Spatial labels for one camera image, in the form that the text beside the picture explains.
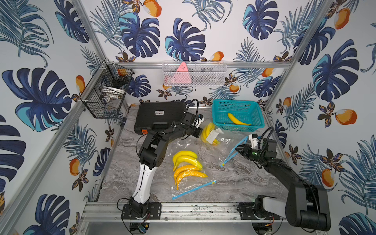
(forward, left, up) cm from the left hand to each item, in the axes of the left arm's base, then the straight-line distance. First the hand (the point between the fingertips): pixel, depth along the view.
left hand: (200, 129), depth 100 cm
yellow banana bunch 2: (-24, +9, -4) cm, 26 cm away
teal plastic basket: (+21, -29, -6) cm, 36 cm away
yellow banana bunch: (-3, -4, +2) cm, 5 cm away
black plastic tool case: (+9, +33, +1) cm, 34 cm away
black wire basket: (-1, +53, +30) cm, 60 cm away
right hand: (-15, -21, +4) cm, 26 cm away
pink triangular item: (+19, +14, +29) cm, 37 cm away
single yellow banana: (+12, -27, -3) cm, 29 cm away
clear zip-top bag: (-9, -14, -5) cm, 17 cm away
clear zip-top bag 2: (-35, +4, -5) cm, 36 cm away
